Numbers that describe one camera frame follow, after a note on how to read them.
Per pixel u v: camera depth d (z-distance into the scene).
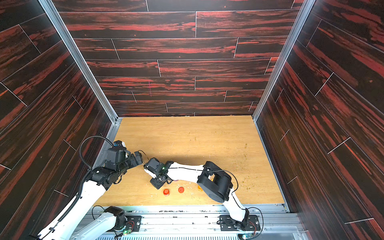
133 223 0.72
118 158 0.59
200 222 0.75
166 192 0.83
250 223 0.72
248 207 0.65
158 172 0.68
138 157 0.72
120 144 0.65
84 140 0.90
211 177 0.55
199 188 0.83
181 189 0.84
